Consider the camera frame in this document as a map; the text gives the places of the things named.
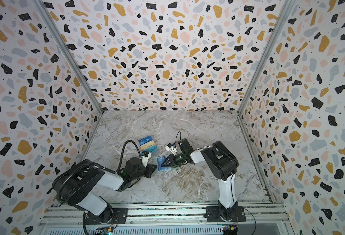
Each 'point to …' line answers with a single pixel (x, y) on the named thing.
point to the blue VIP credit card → (160, 160)
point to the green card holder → (168, 168)
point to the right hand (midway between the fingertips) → (162, 164)
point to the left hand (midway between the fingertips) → (159, 165)
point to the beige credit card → (147, 145)
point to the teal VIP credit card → (152, 149)
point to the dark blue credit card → (145, 140)
